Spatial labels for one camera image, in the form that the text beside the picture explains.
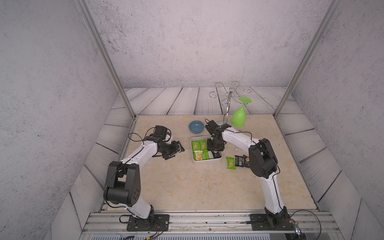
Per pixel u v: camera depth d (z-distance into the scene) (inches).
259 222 29.5
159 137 28.5
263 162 21.9
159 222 28.7
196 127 43.8
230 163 36.7
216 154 37.7
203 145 39.9
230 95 35.0
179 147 31.7
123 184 17.6
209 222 29.2
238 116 34.3
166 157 32.4
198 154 37.6
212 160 37.1
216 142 32.6
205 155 37.8
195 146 39.0
